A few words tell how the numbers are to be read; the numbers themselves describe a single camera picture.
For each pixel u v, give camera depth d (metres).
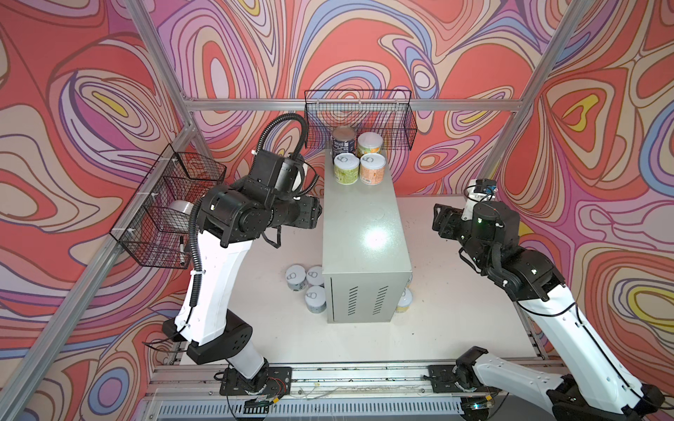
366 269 0.58
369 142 0.76
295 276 0.88
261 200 0.39
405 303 0.84
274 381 0.73
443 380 0.73
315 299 0.84
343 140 0.74
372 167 0.73
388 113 0.94
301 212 0.51
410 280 0.89
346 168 0.73
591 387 0.38
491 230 0.43
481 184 0.51
